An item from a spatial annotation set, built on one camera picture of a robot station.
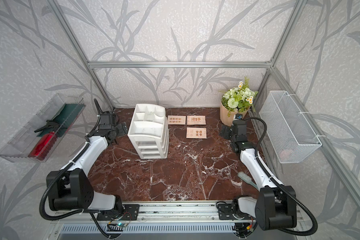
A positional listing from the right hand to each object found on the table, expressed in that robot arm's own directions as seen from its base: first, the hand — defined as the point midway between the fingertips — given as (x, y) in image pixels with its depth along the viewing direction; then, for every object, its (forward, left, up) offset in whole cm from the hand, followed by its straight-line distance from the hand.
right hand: (230, 126), depth 86 cm
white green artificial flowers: (+10, -4, +12) cm, 16 cm away
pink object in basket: (-19, -23, +2) cm, 30 cm away
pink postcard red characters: (+20, +34, -18) cm, 43 cm away
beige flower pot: (+15, -5, -13) cm, 20 cm away
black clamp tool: (-11, +85, +17) cm, 88 cm away
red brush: (-23, +82, +18) cm, 87 cm away
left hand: (+1, +66, 0) cm, 66 cm away
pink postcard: (+8, +19, -18) cm, 27 cm away
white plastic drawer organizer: (-4, +46, +2) cm, 47 cm away
